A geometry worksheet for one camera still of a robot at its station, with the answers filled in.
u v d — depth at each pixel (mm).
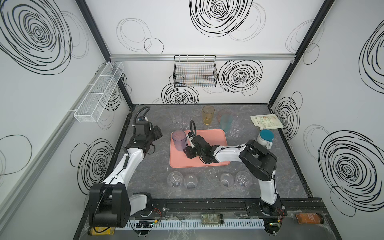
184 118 1063
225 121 1053
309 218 679
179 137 905
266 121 1084
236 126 1028
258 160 517
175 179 826
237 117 1073
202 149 730
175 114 1080
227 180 821
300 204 757
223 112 1090
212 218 679
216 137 1026
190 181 817
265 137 920
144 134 642
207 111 1000
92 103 738
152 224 695
